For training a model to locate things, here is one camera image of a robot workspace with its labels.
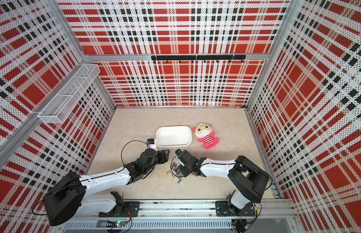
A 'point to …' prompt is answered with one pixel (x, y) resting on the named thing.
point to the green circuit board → (120, 224)
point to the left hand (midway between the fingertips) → (167, 150)
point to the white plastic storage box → (173, 137)
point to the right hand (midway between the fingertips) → (186, 166)
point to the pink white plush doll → (204, 132)
